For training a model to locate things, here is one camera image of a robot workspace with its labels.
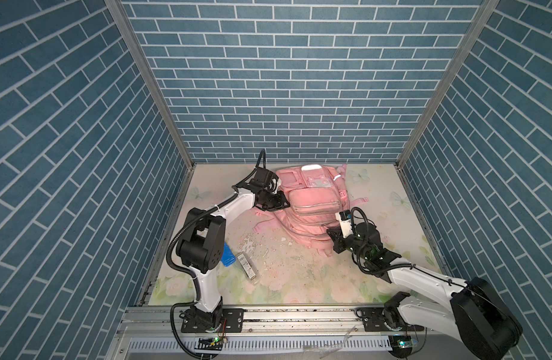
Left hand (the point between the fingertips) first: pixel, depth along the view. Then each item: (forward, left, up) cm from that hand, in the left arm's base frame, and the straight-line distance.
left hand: (293, 206), depth 91 cm
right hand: (-11, -14, -1) cm, 18 cm away
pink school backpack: (+6, -10, 0) cm, 12 cm away
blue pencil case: (-18, +25, -9) cm, 32 cm away
